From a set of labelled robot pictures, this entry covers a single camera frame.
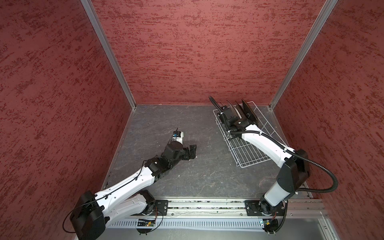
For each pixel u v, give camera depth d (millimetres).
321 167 398
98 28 783
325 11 726
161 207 742
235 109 908
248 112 1053
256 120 1025
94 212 389
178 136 682
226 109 647
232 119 643
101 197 422
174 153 585
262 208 652
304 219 753
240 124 588
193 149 718
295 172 437
